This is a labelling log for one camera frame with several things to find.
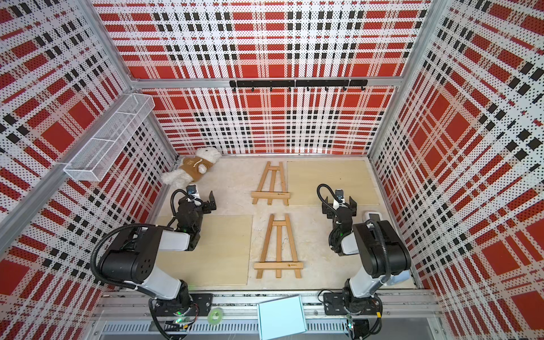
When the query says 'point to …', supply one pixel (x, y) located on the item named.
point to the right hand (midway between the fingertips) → (341, 196)
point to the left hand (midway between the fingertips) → (204, 192)
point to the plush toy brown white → (193, 168)
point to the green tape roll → (210, 316)
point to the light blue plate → (280, 317)
